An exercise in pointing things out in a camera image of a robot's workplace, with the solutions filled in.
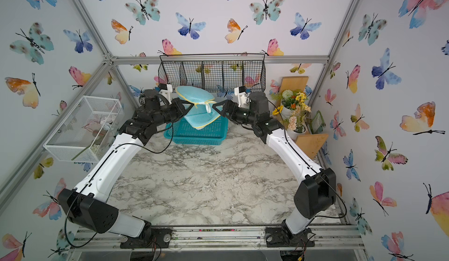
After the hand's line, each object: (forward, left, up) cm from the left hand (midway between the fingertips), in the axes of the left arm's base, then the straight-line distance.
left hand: (194, 101), depth 71 cm
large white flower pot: (+20, -48, -18) cm, 55 cm away
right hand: (-2, -10, -1) cm, 10 cm away
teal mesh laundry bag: (-2, -2, -5) cm, 6 cm away
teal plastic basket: (+15, +16, -39) cm, 44 cm away
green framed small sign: (+18, -69, -36) cm, 80 cm away
